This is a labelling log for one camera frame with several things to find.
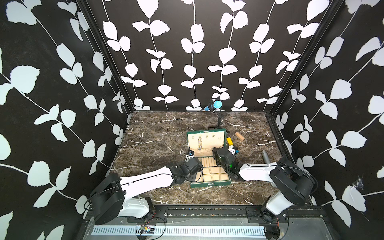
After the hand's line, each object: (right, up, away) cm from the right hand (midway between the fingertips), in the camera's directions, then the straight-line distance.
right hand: (208, 145), depth 89 cm
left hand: (-9, -13, -6) cm, 17 cm away
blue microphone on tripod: (+3, +24, +2) cm, 24 cm away
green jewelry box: (+2, -16, -5) cm, 17 cm away
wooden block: (+24, +3, +17) cm, 30 cm away
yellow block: (+16, +1, +15) cm, 22 cm away
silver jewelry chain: (-5, +1, 0) cm, 6 cm away
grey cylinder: (+37, -8, +4) cm, 38 cm away
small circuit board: (-31, -39, -17) cm, 53 cm away
